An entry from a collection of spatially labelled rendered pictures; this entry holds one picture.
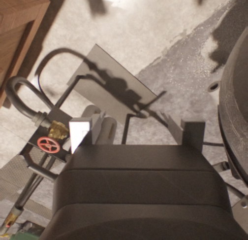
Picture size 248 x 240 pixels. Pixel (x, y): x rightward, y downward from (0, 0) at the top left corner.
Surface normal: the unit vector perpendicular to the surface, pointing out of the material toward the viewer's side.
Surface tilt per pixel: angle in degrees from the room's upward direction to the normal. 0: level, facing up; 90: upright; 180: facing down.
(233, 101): 90
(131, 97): 0
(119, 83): 0
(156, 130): 0
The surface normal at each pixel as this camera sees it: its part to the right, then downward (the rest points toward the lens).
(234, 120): -0.91, -0.40
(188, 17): -0.14, 0.62
